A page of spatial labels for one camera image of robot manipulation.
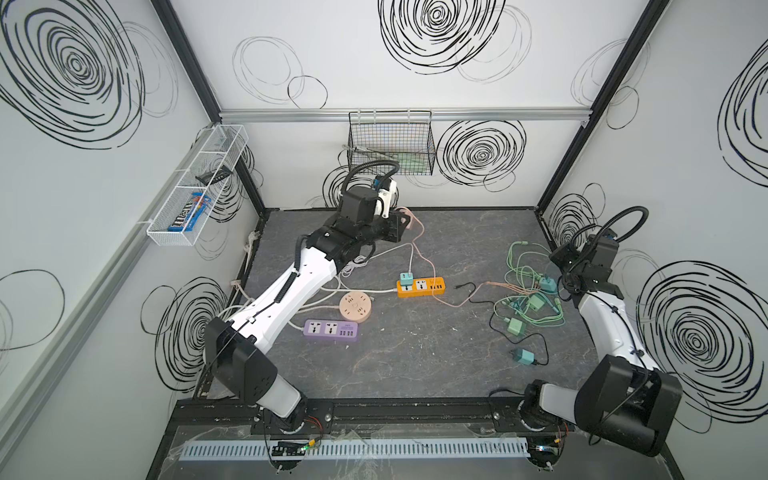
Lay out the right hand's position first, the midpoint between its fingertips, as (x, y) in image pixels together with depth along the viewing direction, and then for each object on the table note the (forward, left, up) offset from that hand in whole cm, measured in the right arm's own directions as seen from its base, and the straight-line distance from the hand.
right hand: (565, 245), depth 82 cm
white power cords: (+5, +64, -20) cm, 67 cm away
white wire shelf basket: (+27, +101, +13) cm, 106 cm away
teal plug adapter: (-25, +12, -18) cm, 33 cm away
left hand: (-1, +44, +12) cm, 46 cm away
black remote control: (+13, +95, +15) cm, 97 cm away
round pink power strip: (-10, +60, -19) cm, 63 cm away
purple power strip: (-17, +66, -18) cm, 71 cm away
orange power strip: (-3, +39, -18) cm, 43 cm away
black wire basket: (+35, +45, +12) cm, 58 cm away
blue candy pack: (-3, +97, +15) cm, 98 cm away
